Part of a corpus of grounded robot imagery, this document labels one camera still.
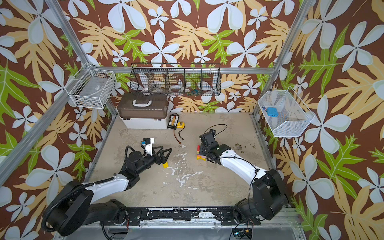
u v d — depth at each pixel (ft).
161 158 2.38
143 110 3.06
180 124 3.64
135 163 2.10
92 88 2.83
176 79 3.20
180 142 3.40
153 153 2.40
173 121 3.75
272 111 2.83
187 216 2.47
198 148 2.84
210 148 2.14
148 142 2.41
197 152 2.97
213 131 2.57
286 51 2.73
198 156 3.04
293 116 2.51
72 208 1.38
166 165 2.99
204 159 3.06
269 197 1.38
